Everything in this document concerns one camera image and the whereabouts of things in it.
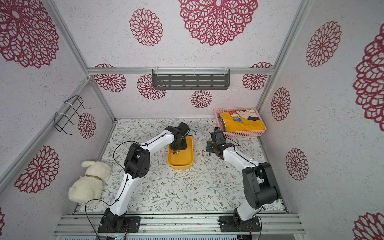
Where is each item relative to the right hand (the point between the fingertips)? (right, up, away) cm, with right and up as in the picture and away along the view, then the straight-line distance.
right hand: (210, 143), depth 93 cm
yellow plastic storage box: (-16, -11, +2) cm, 20 cm away
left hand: (-19, -4, +8) cm, 21 cm away
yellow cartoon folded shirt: (+25, +16, +17) cm, 34 cm away
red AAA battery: (-4, -7, +7) cm, 11 cm away
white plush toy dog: (-65, -22, -16) cm, 70 cm away
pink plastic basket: (+9, +23, +26) cm, 36 cm away
